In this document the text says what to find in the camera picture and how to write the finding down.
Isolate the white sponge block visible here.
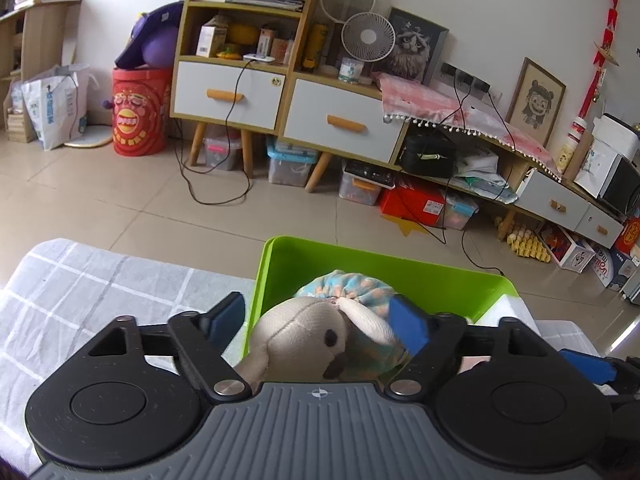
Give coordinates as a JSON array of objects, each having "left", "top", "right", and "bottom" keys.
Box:
[{"left": 475, "top": 294, "right": 540, "bottom": 335}]

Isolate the beige bunny plush doll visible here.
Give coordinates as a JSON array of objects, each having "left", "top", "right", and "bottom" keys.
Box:
[{"left": 235, "top": 293, "right": 409, "bottom": 390}]

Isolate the green plastic bin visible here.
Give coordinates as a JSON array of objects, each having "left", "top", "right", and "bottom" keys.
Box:
[{"left": 246, "top": 236, "right": 518, "bottom": 333}]

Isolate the yellow egg tray toy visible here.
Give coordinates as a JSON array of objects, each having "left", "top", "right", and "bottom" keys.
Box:
[{"left": 506, "top": 224, "right": 551, "bottom": 263}]

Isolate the red cardboard box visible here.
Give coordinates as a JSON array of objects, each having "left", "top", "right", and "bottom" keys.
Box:
[{"left": 378, "top": 177, "right": 445, "bottom": 226}]

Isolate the grey checked tablecloth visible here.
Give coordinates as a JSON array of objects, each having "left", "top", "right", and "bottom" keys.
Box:
[{"left": 1, "top": 238, "right": 594, "bottom": 472}]

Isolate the clear box with keyboard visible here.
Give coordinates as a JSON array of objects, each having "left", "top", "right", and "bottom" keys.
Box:
[{"left": 338, "top": 159, "right": 395, "bottom": 206}]

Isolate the long low wooden shelf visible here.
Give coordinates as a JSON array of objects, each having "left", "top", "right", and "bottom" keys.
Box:
[{"left": 405, "top": 117, "right": 624, "bottom": 248}]

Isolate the microwave oven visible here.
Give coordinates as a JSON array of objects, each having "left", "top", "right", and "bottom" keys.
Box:
[{"left": 598, "top": 155, "right": 640, "bottom": 217}]

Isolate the black bag on shelf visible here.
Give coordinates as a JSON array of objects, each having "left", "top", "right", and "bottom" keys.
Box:
[{"left": 398, "top": 129, "right": 458, "bottom": 179}]

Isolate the clear storage box pink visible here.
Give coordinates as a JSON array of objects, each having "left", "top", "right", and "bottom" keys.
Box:
[{"left": 203, "top": 133, "right": 242, "bottom": 171}]

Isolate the clear storage box blue lid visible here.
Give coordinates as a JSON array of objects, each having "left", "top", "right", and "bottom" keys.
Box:
[{"left": 266, "top": 136, "right": 319, "bottom": 188}]

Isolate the pink lace cloth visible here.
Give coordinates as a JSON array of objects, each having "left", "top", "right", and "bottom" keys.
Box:
[{"left": 376, "top": 73, "right": 562, "bottom": 182}]

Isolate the red snack-print storage bucket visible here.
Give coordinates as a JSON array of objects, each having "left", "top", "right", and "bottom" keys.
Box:
[{"left": 103, "top": 67, "right": 172, "bottom": 157}]

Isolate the framed cartoon girl picture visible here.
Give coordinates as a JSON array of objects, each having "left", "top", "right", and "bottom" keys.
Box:
[{"left": 506, "top": 58, "right": 566, "bottom": 146}]

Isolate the white paper shopping bag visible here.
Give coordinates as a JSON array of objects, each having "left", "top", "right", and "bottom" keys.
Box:
[{"left": 22, "top": 64, "right": 92, "bottom": 151}]

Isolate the framed cat picture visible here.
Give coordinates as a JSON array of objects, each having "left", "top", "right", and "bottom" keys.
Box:
[{"left": 372, "top": 8, "right": 449, "bottom": 86}]

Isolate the purple plush toy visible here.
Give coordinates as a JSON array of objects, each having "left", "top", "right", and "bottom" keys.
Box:
[{"left": 115, "top": 1, "right": 183, "bottom": 70}]

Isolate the small white desk fan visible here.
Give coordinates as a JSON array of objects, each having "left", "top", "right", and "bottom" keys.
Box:
[{"left": 338, "top": 12, "right": 396, "bottom": 84}]

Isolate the wooden cabinet with white drawers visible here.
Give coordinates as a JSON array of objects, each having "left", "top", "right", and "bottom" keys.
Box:
[{"left": 170, "top": 0, "right": 407, "bottom": 191}]

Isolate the wooden desk at left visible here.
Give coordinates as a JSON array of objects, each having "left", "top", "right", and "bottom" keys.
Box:
[{"left": 1, "top": 0, "right": 81, "bottom": 143}]

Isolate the black power cable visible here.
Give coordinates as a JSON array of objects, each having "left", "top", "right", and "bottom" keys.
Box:
[{"left": 171, "top": 56, "right": 262, "bottom": 207}]

